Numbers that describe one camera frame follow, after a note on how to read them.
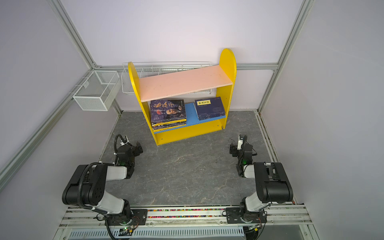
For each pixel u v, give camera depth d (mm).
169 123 893
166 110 893
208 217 753
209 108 974
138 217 737
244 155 712
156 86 778
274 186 451
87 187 458
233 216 737
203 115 952
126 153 721
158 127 893
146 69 938
